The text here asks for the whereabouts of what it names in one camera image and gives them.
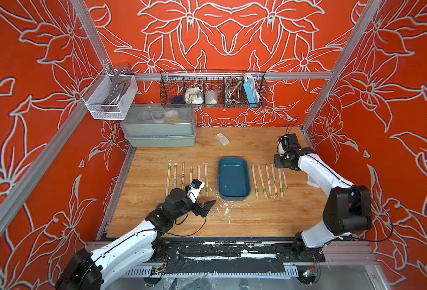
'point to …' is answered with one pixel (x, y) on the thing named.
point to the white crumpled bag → (193, 95)
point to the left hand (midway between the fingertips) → (207, 193)
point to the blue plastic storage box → (233, 179)
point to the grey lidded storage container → (151, 125)
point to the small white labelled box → (224, 140)
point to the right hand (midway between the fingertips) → (277, 160)
